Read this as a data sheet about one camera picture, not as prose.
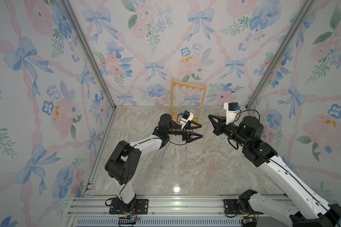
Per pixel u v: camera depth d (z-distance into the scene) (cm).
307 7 69
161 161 90
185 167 88
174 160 91
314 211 38
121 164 47
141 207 74
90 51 86
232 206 73
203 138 70
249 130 48
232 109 55
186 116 66
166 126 69
